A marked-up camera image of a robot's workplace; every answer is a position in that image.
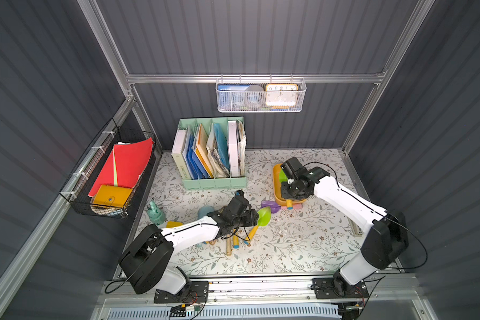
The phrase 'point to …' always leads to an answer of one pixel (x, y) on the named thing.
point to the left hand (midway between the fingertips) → (253, 215)
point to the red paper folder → (126, 163)
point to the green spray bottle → (156, 214)
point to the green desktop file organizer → (210, 152)
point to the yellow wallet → (111, 196)
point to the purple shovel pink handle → (275, 208)
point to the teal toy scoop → (203, 210)
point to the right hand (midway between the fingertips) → (290, 192)
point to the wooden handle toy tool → (228, 245)
